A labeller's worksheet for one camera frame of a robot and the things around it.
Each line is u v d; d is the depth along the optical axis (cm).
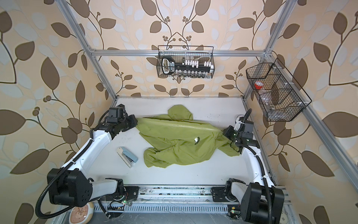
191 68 83
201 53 91
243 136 63
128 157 85
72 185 39
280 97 73
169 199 74
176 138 89
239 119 77
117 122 63
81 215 67
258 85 80
